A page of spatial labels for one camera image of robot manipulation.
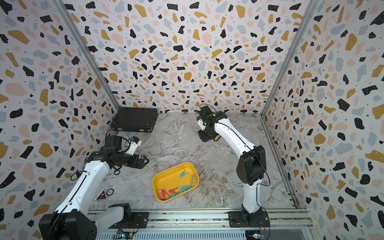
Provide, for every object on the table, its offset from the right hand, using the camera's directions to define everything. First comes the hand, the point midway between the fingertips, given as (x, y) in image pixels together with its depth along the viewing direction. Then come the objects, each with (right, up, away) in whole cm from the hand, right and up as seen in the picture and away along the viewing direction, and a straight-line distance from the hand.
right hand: (204, 137), depth 88 cm
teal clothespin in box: (-13, -22, +2) cm, 25 cm away
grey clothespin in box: (-7, -24, 0) cm, 25 cm away
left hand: (-34, -11, -7) cm, 37 cm away
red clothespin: (-23, -30, -7) cm, 38 cm away
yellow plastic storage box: (-17, -25, -2) cm, 30 cm away
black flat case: (-57, +13, +30) cm, 66 cm away
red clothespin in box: (-17, -29, -5) cm, 34 cm away
